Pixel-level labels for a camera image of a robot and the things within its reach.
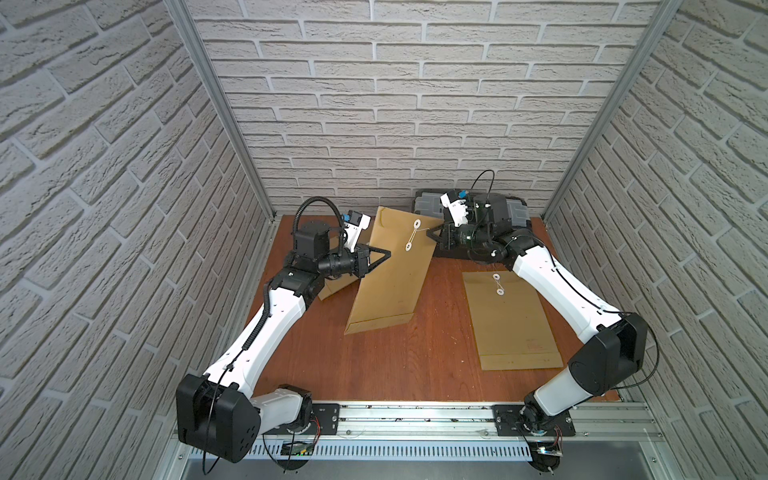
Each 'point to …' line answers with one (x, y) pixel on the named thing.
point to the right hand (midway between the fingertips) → (434, 231)
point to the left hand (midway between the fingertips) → (394, 252)
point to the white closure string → (500, 291)
